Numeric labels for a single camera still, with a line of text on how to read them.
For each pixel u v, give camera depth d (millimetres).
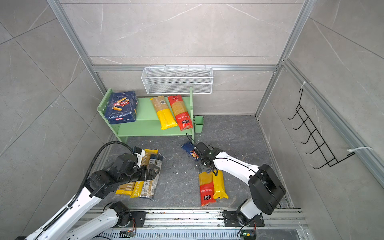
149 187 807
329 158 594
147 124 883
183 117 779
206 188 803
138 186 817
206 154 638
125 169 529
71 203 428
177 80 1006
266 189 424
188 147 980
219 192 780
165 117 783
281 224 736
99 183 466
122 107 797
